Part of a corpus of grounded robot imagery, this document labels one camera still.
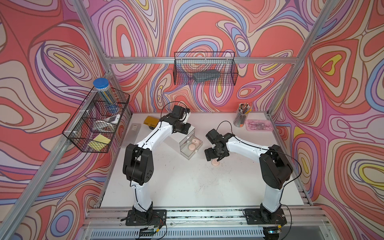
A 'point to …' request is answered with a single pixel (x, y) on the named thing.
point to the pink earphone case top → (196, 141)
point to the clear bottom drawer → (183, 147)
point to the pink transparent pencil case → (257, 125)
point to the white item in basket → (114, 119)
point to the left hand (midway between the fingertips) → (187, 129)
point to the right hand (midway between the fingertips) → (215, 159)
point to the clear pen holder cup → (240, 117)
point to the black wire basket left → (95, 123)
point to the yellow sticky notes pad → (99, 142)
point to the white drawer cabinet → (176, 139)
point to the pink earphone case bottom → (214, 162)
